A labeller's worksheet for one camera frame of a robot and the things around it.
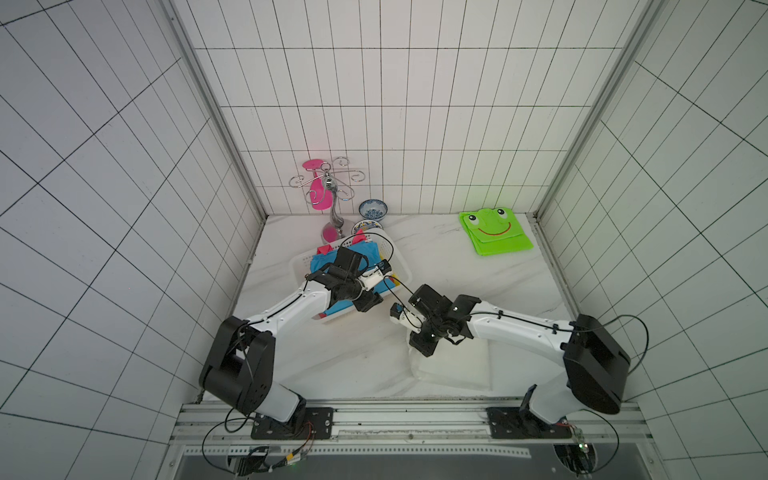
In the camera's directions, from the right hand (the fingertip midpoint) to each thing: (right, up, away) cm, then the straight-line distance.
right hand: (404, 344), depth 81 cm
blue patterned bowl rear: (-11, +42, +39) cm, 58 cm away
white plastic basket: (-33, +21, +12) cm, 41 cm away
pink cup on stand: (-25, +42, +6) cm, 49 cm away
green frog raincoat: (+37, +32, +33) cm, 59 cm away
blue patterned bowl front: (-13, +35, +32) cm, 49 cm away
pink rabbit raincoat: (-15, +30, +20) cm, 39 cm away
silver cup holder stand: (-23, +48, +11) cm, 54 cm away
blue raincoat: (-10, +23, +19) cm, 32 cm away
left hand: (-10, +12, +6) cm, 17 cm away
